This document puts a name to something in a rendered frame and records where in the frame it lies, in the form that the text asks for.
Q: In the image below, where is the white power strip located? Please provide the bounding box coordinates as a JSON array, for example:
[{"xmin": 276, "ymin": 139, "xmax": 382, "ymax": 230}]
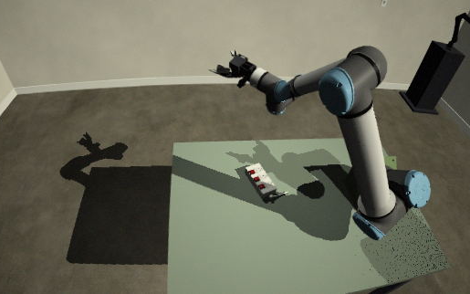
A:
[{"xmin": 245, "ymin": 163, "xmax": 277, "ymax": 199}]

